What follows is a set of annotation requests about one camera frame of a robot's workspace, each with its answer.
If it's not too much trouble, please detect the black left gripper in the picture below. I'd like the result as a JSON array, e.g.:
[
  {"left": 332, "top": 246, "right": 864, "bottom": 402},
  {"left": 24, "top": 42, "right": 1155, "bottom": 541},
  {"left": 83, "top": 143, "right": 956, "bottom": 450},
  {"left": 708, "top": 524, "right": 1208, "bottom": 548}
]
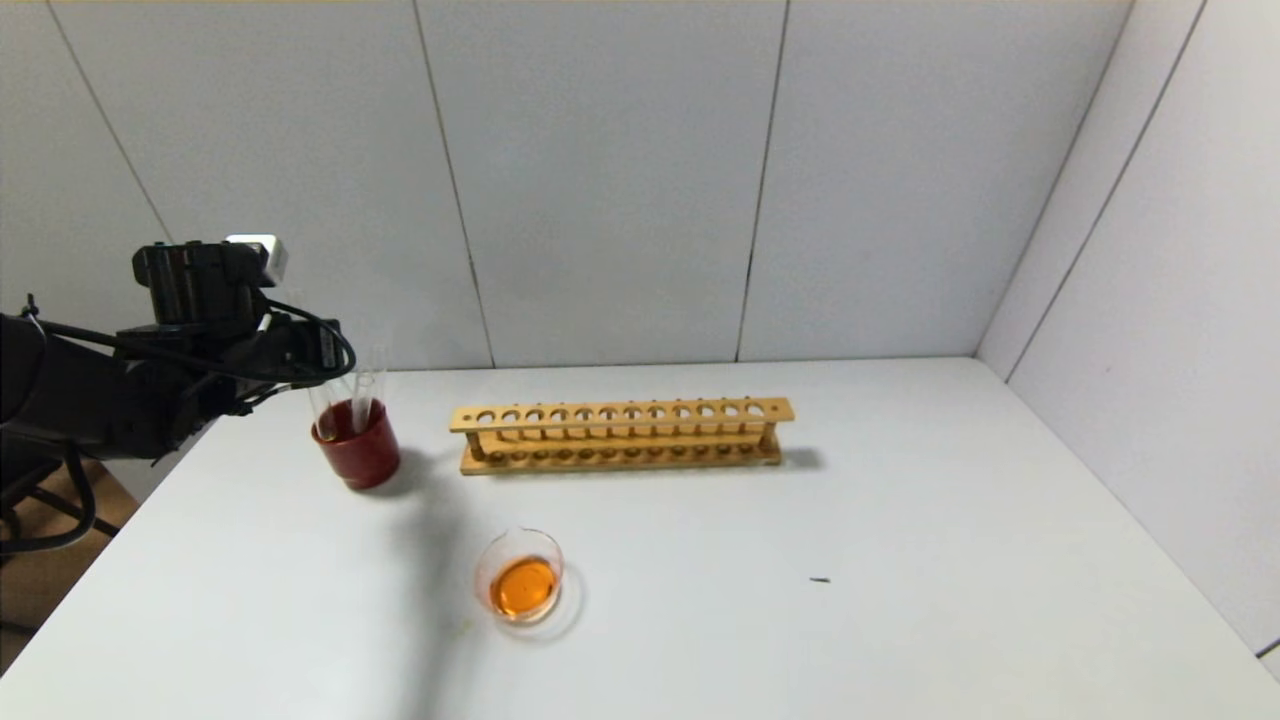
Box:
[{"left": 271, "top": 318, "right": 354, "bottom": 377}]

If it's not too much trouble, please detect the test tube with yellow pigment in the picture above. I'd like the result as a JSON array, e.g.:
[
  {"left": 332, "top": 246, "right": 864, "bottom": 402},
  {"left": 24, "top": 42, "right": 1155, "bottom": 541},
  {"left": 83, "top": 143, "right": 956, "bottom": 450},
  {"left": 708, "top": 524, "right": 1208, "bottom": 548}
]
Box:
[{"left": 306, "top": 384, "right": 343, "bottom": 442}]

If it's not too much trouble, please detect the wooden test tube rack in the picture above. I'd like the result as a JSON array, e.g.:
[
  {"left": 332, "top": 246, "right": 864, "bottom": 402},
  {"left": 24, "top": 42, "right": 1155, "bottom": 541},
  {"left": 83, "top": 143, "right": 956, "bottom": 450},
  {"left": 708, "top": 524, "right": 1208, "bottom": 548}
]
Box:
[{"left": 450, "top": 397, "right": 796, "bottom": 477}]

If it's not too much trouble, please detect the dark red plastic cup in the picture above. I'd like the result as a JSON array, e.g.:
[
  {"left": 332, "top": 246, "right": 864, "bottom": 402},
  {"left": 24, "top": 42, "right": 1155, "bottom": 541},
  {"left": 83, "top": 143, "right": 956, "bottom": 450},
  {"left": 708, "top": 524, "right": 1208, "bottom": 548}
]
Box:
[{"left": 310, "top": 398, "right": 403, "bottom": 491}]

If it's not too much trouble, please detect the clear glass dish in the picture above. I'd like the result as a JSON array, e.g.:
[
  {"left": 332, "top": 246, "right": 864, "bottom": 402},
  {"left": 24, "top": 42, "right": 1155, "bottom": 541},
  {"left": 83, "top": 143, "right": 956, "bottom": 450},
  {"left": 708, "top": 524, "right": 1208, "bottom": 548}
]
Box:
[{"left": 474, "top": 528, "right": 585, "bottom": 641}]

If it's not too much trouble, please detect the black office chair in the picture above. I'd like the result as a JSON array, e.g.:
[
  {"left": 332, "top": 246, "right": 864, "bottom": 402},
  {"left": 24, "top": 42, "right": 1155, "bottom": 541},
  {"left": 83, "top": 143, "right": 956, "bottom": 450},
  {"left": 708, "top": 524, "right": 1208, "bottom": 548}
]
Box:
[{"left": 0, "top": 460, "right": 121, "bottom": 561}]

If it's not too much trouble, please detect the thin black camera cable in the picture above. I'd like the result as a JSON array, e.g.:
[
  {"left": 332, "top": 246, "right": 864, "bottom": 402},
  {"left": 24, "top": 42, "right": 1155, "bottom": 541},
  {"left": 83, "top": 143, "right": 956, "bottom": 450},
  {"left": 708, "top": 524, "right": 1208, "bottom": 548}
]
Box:
[{"left": 20, "top": 295, "right": 357, "bottom": 387}]

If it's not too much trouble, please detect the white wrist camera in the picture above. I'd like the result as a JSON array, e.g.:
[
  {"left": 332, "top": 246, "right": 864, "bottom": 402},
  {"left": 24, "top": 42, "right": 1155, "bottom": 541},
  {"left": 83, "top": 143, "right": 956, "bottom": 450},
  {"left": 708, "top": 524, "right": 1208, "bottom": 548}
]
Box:
[{"left": 225, "top": 235, "right": 289, "bottom": 288}]

